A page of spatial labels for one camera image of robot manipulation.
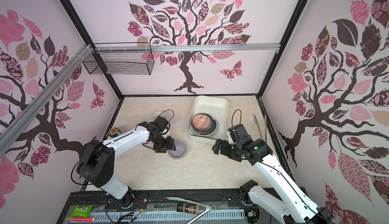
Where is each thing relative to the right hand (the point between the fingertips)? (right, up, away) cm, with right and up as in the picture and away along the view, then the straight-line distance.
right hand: (219, 149), depth 73 cm
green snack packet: (-66, -29, -3) cm, 72 cm away
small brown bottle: (-15, -26, -4) cm, 31 cm away
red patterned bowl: (-8, +11, +25) cm, 29 cm away
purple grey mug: (-40, +16, +27) cm, 50 cm away
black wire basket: (-61, +52, +22) cm, 83 cm away
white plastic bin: (+4, +22, +40) cm, 46 cm away
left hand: (-26, -5, +12) cm, 30 cm away
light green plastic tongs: (-5, -27, -3) cm, 28 cm away
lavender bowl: (-21, -5, +16) cm, 27 cm away
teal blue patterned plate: (-3, +5, +22) cm, 23 cm away
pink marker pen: (-60, -32, -4) cm, 68 cm away
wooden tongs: (+29, +11, +29) cm, 42 cm away
